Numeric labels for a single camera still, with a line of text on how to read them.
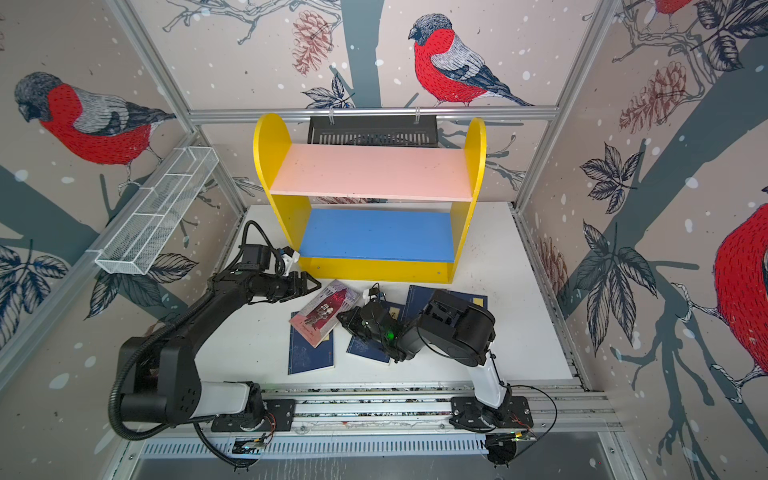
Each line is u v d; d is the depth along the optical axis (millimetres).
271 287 733
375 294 856
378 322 696
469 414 728
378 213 1016
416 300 951
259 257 708
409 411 756
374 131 978
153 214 771
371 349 785
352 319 795
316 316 898
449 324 547
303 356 831
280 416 732
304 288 765
